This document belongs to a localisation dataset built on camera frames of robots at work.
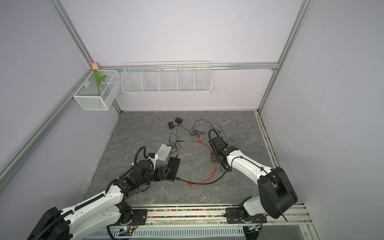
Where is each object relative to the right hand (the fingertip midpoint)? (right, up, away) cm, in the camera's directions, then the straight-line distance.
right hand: (219, 158), depth 89 cm
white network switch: (-35, +2, +7) cm, 36 cm away
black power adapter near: (-34, +20, +23) cm, 45 cm away
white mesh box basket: (-71, +34, -11) cm, 79 cm away
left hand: (-30, -6, -6) cm, 31 cm away
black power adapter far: (-28, +24, +26) cm, 45 cm away
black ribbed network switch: (-28, -4, +4) cm, 29 cm away
